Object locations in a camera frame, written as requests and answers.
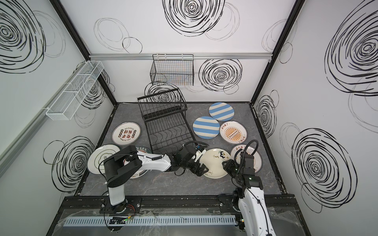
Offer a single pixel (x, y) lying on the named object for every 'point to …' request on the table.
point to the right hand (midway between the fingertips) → (222, 165)
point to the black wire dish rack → (167, 126)
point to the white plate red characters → (126, 133)
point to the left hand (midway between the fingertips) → (204, 168)
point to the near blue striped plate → (206, 127)
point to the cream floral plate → (213, 159)
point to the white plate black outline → (96, 160)
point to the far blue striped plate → (222, 111)
